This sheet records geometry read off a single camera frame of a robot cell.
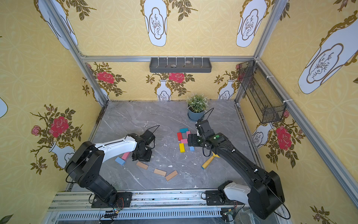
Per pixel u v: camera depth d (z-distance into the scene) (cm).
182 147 93
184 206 72
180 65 93
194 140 73
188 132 100
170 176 81
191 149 92
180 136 101
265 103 101
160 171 83
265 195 40
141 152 75
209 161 86
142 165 86
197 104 97
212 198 75
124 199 73
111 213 73
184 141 96
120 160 86
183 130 101
